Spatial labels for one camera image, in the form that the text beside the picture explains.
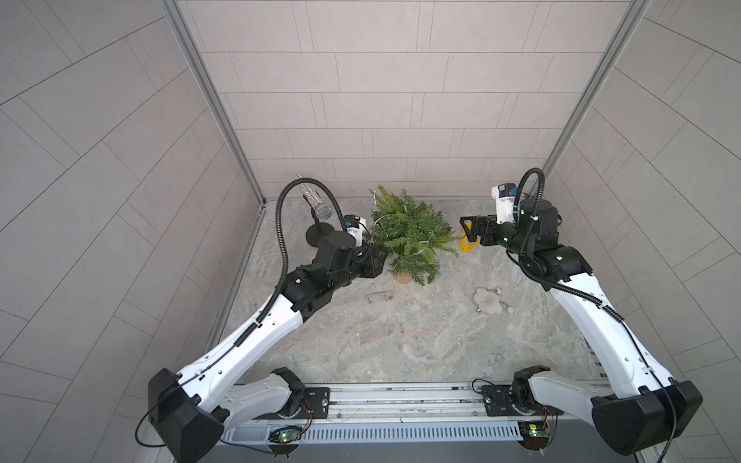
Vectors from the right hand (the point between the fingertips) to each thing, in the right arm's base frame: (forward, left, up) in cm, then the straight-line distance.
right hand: (471, 217), depth 73 cm
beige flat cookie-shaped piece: (-11, -8, -27) cm, 30 cm away
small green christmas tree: (-6, +16, +2) cm, 17 cm away
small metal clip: (-8, +23, -25) cm, 35 cm away
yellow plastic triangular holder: (-8, +3, -1) cm, 9 cm away
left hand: (-6, +23, -4) cm, 24 cm away
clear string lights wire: (+7, +25, -1) cm, 26 cm away
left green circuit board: (-40, +48, -25) cm, 67 cm away
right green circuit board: (-43, -10, -30) cm, 54 cm away
